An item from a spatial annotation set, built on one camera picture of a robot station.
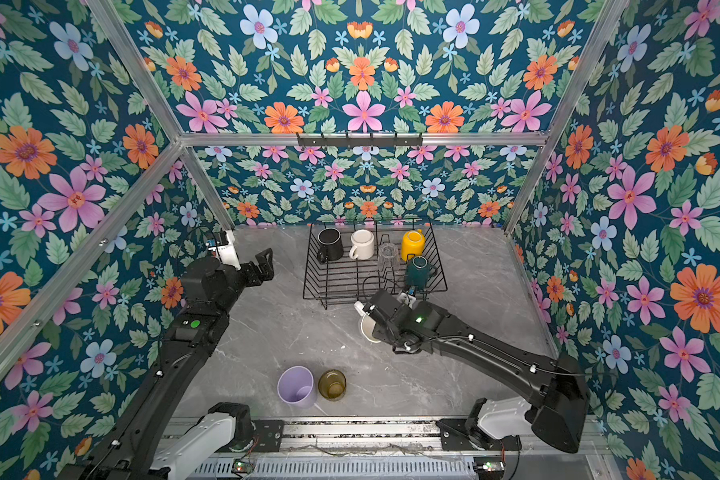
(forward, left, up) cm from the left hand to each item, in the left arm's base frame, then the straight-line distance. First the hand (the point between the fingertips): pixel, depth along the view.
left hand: (255, 243), depth 71 cm
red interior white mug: (+18, -26, -23) cm, 39 cm away
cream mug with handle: (-17, -26, -13) cm, 34 cm away
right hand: (-16, -29, -18) cm, 38 cm away
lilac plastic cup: (-26, -6, -28) cm, 38 cm away
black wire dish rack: (+17, -23, -31) cm, 42 cm away
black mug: (+19, -14, -23) cm, 33 cm away
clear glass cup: (+14, -34, -23) cm, 43 cm away
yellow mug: (+16, -42, -22) cm, 50 cm away
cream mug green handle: (+4, -43, -20) cm, 47 cm away
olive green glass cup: (-25, -15, -32) cm, 44 cm away
